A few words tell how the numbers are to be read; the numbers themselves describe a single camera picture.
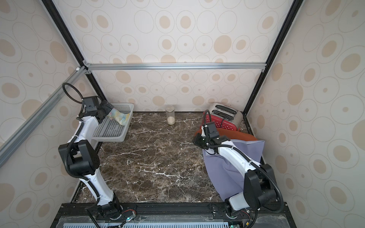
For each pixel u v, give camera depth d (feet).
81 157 1.66
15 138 1.75
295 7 2.25
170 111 3.38
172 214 2.40
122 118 3.59
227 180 2.76
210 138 2.15
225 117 3.02
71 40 2.59
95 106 2.30
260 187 1.40
